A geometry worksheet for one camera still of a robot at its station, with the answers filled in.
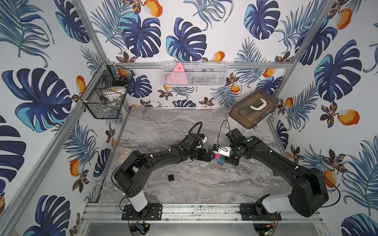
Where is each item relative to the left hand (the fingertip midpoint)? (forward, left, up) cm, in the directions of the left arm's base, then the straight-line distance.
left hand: (210, 154), depth 84 cm
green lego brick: (-6, -6, +7) cm, 11 cm away
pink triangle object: (+38, +22, +24) cm, 50 cm away
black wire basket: (+20, +61, +22) cm, 68 cm away
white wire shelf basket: (+50, +11, +20) cm, 55 cm away
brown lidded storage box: (+31, -30, +10) cm, 44 cm away
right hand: (+1, -11, -1) cm, 11 cm away
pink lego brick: (-1, -4, -1) cm, 5 cm away
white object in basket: (+20, +54, +24) cm, 62 cm away
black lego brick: (-12, +21, -9) cm, 26 cm away
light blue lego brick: (-2, -5, -2) cm, 6 cm away
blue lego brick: (-1, -8, -8) cm, 12 cm away
